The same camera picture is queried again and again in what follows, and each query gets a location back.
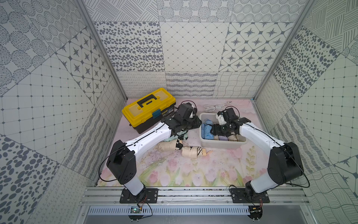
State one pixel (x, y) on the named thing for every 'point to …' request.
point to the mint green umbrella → (180, 135)
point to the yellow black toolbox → (148, 112)
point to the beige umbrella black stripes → (194, 152)
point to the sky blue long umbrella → (206, 129)
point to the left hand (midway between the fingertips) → (202, 119)
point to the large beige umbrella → (216, 137)
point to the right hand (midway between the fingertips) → (216, 132)
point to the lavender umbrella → (223, 138)
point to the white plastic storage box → (213, 143)
